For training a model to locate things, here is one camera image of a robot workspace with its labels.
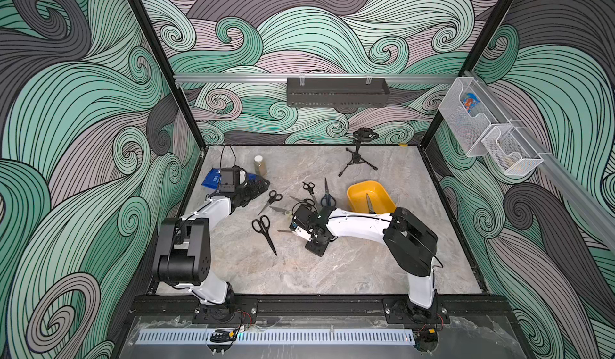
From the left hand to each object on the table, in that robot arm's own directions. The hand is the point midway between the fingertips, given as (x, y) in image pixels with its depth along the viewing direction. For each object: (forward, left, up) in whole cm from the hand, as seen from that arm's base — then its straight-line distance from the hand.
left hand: (262, 184), depth 93 cm
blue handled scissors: (0, -27, -10) cm, 29 cm away
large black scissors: (-13, 0, -10) cm, 16 cm away
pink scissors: (-15, -10, -9) cm, 20 cm away
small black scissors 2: (-3, -17, -10) cm, 20 cm away
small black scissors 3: (+6, -19, -10) cm, 22 cm away
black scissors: (-4, -45, -10) cm, 46 cm away
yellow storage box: (-1, -49, -8) cm, 49 cm away
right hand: (-19, -23, -11) cm, 32 cm away
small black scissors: (+1, -3, -10) cm, 10 cm away
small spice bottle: (+13, +3, -3) cm, 13 cm away
